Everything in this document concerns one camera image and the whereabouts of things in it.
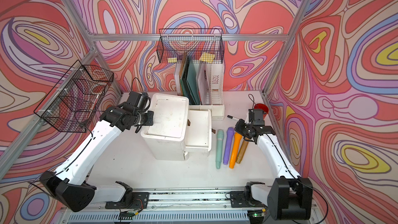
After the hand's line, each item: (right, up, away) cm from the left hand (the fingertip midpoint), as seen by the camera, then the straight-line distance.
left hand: (152, 117), depth 75 cm
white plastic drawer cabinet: (+9, -8, -7) cm, 14 cm away
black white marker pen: (+46, -2, +29) cm, 55 cm away
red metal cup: (+65, +5, +23) cm, 69 cm away
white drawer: (+23, -9, +13) cm, 28 cm away
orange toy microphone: (+46, -14, +16) cm, 51 cm away
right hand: (+44, -8, +9) cm, 45 cm away
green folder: (+19, +17, +17) cm, 31 cm away
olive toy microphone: (+48, -20, +13) cm, 54 cm away
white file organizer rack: (+26, +21, +27) cm, 43 cm away
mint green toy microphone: (+35, -19, +13) cm, 42 cm away
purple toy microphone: (+42, -12, +18) cm, 47 cm away
